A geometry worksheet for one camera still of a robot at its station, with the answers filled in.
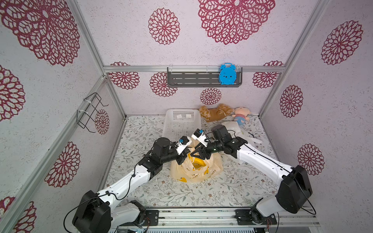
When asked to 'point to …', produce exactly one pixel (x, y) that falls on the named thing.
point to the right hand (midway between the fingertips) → (192, 150)
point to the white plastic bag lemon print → (233, 125)
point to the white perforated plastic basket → (178, 123)
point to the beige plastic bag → (183, 172)
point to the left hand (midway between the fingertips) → (190, 149)
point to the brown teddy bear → (212, 114)
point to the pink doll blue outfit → (241, 114)
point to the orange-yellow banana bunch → (197, 163)
